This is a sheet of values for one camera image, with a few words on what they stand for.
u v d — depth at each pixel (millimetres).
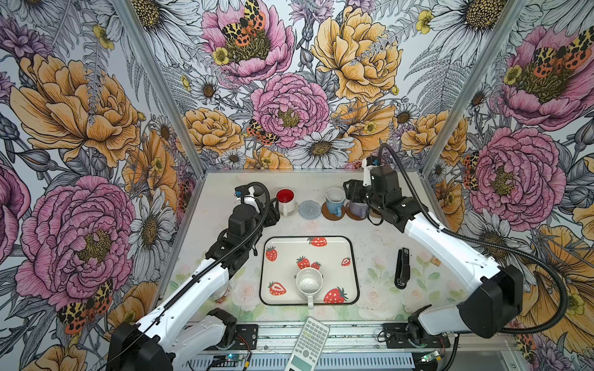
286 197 1048
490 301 397
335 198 964
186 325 458
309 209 1058
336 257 925
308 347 715
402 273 832
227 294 787
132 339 389
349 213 1052
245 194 642
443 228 493
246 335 744
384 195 587
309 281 850
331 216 1022
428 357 715
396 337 739
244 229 568
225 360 718
